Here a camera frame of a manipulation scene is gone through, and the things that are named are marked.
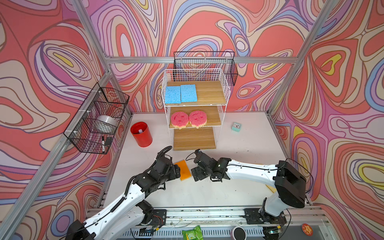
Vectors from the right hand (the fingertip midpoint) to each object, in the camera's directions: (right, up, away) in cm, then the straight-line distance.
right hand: (199, 174), depth 83 cm
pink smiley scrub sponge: (-11, +31, -5) cm, 33 cm away
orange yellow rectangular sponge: (-9, 0, +5) cm, 10 cm away
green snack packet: (-3, -23, -15) cm, 28 cm away
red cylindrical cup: (-36, +22, +9) cm, 43 cm away
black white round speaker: (+17, -20, -18) cm, 32 cm away
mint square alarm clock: (+28, +27, +25) cm, 46 cm away
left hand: (-13, +4, -3) cm, 14 cm away
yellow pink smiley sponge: (-1, +31, -5) cm, 32 cm away
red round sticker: (+51, -22, -13) cm, 57 cm away
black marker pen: (-48, +18, -11) cm, 52 cm away
